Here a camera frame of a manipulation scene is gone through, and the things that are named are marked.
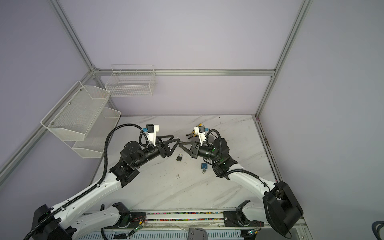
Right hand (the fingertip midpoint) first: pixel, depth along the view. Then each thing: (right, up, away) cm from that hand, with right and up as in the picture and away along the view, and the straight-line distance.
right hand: (179, 147), depth 68 cm
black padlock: (-3, -10, +28) cm, 30 cm away
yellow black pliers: (+6, +5, +41) cm, 42 cm away
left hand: (-1, +4, -1) cm, 4 cm away
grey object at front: (+8, -41, +2) cm, 42 cm away
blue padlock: (+13, -15, +25) cm, 32 cm away
